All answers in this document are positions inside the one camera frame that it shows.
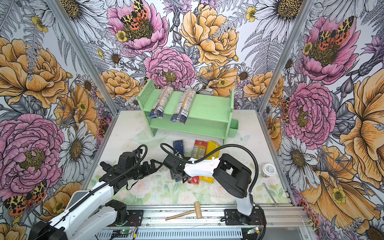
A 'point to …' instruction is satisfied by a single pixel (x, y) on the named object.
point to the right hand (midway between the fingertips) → (180, 175)
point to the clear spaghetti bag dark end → (157, 111)
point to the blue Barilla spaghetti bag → (178, 145)
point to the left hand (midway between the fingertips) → (156, 171)
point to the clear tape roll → (268, 170)
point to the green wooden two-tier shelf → (210, 114)
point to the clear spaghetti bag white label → (180, 114)
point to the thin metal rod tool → (276, 204)
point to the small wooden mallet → (197, 210)
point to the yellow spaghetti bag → (210, 147)
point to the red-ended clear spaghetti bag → (199, 150)
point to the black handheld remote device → (106, 166)
